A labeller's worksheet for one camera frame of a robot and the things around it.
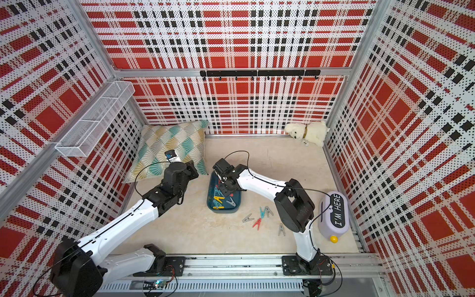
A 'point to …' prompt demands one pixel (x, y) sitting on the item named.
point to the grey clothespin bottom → (281, 229)
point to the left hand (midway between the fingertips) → (194, 162)
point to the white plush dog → (312, 132)
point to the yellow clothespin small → (219, 207)
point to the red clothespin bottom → (258, 223)
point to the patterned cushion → (187, 138)
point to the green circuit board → (160, 283)
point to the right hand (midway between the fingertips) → (231, 186)
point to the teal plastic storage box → (216, 200)
